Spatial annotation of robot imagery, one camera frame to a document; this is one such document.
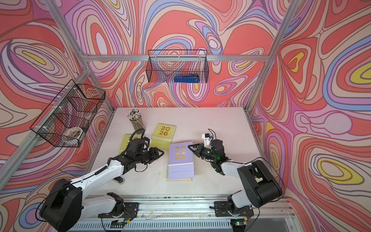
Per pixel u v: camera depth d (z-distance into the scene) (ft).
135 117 2.98
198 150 2.51
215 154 2.29
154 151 2.50
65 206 1.32
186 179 2.75
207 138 2.69
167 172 2.85
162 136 3.33
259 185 1.44
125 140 3.32
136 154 2.15
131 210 2.39
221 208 2.41
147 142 2.43
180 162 2.63
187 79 2.69
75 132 2.31
